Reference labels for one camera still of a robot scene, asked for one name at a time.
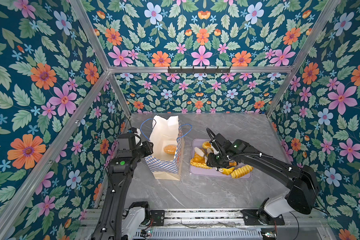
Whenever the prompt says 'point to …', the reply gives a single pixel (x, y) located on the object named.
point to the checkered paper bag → (167, 137)
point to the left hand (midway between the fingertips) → (152, 140)
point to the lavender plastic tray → (198, 172)
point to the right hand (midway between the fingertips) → (208, 163)
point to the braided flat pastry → (201, 165)
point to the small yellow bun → (228, 171)
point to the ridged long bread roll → (241, 171)
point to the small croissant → (198, 158)
